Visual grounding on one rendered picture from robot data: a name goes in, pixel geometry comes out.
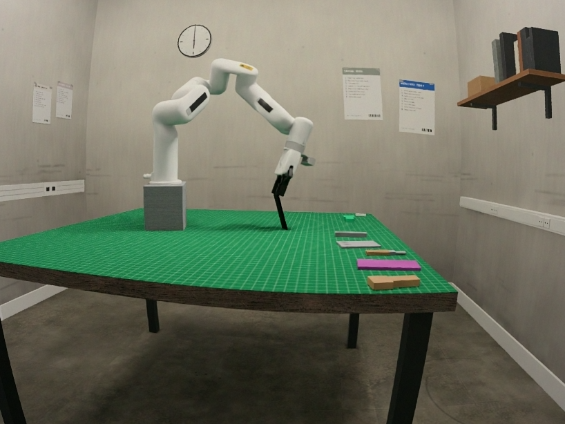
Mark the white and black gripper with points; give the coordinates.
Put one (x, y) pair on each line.
(286, 170)

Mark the black rectangular strip with white label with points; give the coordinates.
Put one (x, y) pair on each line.
(280, 211)

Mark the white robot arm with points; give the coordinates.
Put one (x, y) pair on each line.
(188, 101)

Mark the green work mat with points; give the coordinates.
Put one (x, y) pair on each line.
(226, 249)

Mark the pink flat bar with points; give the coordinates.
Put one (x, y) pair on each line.
(388, 265)

